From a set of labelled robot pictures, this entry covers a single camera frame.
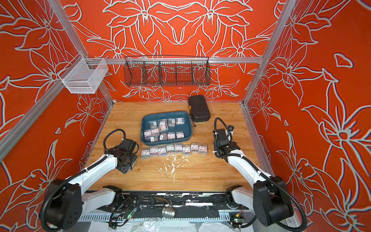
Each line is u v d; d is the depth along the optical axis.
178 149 0.90
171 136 0.95
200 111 1.04
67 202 0.40
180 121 1.04
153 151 0.89
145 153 0.88
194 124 1.05
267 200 0.41
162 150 0.90
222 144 0.66
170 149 0.90
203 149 0.90
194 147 0.91
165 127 1.01
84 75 0.92
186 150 0.90
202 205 0.73
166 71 0.99
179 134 0.97
